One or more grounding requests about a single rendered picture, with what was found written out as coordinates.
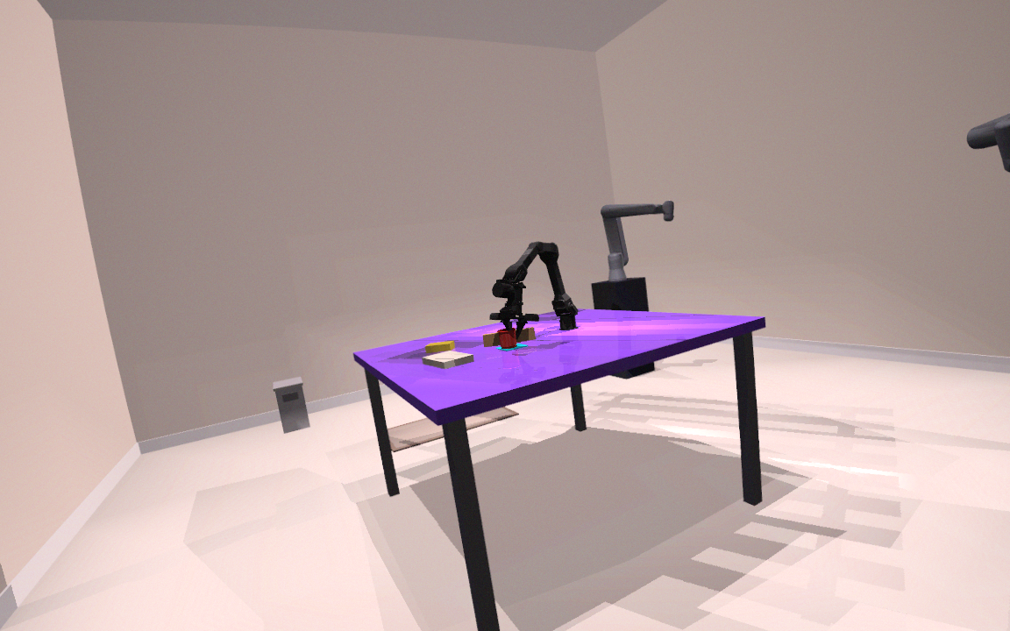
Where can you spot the yellow rectangular block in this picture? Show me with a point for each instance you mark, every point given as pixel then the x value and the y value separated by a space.
pixel 441 346

